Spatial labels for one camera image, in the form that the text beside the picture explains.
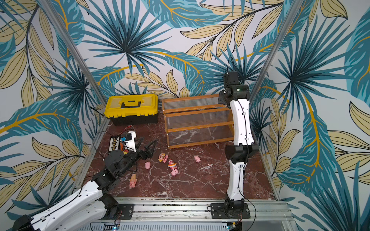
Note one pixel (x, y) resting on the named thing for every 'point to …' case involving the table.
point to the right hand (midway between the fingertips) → (227, 99)
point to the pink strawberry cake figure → (172, 164)
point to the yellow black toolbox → (132, 109)
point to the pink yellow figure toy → (163, 158)
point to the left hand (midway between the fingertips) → (149, 141)
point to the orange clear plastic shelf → (197, 121)
